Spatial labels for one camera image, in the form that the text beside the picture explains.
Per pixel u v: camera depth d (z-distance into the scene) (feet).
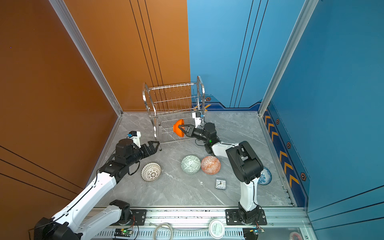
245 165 1.69
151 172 2.86
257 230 2.28
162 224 2.34
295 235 2.24
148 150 2.31
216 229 2.15
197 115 2.65
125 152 1.96
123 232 2.32
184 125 2.71
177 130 2.73
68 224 1.31
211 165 2.97
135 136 2.36
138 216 2.43
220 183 2.71
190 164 2.99
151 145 2.33
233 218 2.38
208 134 2.38
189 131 2.58
